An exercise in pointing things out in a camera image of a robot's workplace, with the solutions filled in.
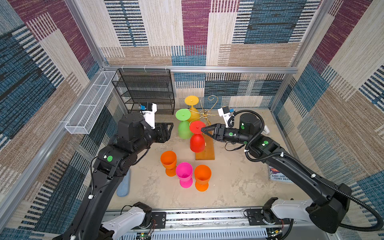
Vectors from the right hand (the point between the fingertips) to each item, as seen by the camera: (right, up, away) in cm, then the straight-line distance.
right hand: (203, 134), depth 64 cm
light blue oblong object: (-42, -31, +16) cm, 54 cm away
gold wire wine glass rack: (+6, -14, +31) cm, 34 cm away
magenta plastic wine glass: (-9, -21, +15) cm, 27 cm away
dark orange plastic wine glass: (+1, -22, +14) cm, 26 cm away
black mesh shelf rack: (-43, +31, +41) cm, 67 cm away
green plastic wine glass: (-9, +9, +8) cm, 15 cm away
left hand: (-14, +5, -4) cm, 16 cm away
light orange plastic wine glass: (-17, -14, +14) cm, 26 cm away
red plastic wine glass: (-2, -5, +11) cm, 12 cm away
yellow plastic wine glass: (-4, +17, +15) cm, 22 cm away
